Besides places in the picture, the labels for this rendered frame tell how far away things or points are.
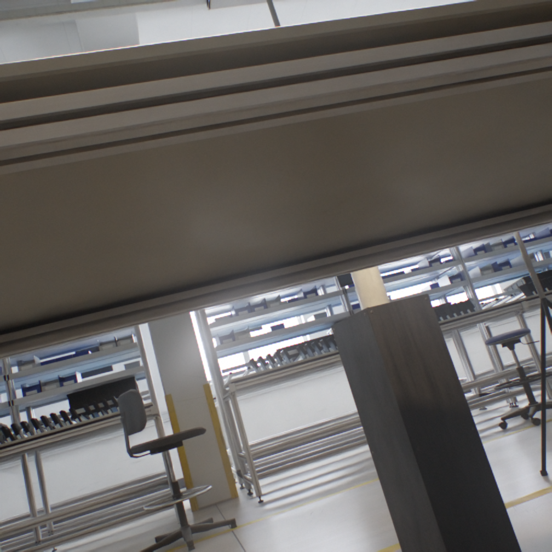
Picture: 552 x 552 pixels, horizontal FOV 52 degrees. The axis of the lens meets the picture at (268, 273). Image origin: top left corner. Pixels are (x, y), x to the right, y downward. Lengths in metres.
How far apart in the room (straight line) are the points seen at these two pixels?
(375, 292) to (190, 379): 3.51
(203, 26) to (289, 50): 4.60
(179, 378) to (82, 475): 2.81
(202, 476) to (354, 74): 4.73
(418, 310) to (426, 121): 1.01
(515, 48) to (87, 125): 0.46
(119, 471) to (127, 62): 7.16
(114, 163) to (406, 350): 1.23
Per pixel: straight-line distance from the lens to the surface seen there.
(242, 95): 0.55
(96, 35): 4.33
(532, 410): 4.60
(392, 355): 1.72
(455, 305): 5.67
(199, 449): 5.16
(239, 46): 0.57
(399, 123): 0.85
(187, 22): 5.11
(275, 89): 0.56
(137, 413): 3.69
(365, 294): 1.84
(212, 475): 5.17
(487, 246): 6.26
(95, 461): 7.61
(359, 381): 1.84
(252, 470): 4.51
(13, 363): 5.85
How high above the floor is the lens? 0.65
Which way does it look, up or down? 13 degrees up
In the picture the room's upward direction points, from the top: 16 degrees counter-clockwise
